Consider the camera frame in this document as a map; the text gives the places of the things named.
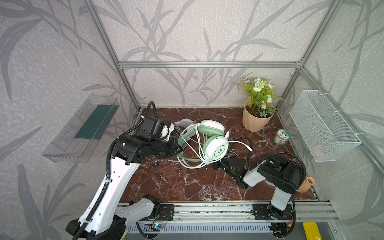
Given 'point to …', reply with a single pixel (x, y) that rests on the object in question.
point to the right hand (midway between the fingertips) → (209, 147)
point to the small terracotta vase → (306, 184)
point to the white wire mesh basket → (327, 136)
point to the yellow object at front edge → (311, 231)
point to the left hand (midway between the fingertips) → (185, 145)
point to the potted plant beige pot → (259, 107)
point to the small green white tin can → (282, 136)
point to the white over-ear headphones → (185, 122)
